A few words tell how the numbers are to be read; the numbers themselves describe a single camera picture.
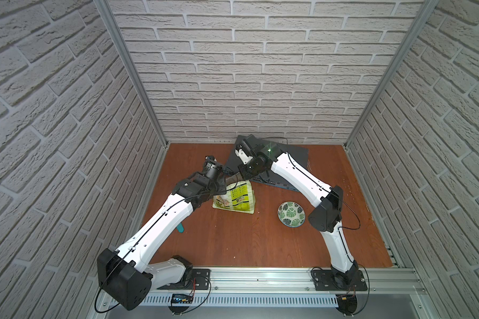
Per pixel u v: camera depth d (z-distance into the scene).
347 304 0.68
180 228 0.86
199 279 0.74
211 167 0.58
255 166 0.70
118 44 0.78
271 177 0.67
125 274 0.37
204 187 0.52
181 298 0.71
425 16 0.70
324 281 0.72
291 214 0.90
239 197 0.82
